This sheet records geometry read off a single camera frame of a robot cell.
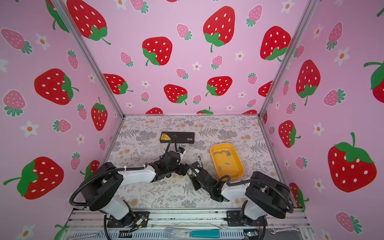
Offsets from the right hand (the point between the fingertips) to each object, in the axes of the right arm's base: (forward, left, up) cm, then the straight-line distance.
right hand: (191, 175), depth 86 cm
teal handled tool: (-26, -13, -4) cm, 30 cm away
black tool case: (+29, +12, -3) cm, 32 cm away
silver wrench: (-21, -44, -4) cm, 49 cm away
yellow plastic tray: (+14, -21, -4) cm, 26 cm away
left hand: (+7, +4, +1) cm, 8 cm away
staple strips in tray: (+19, -22, -3) cm, 29 cm away
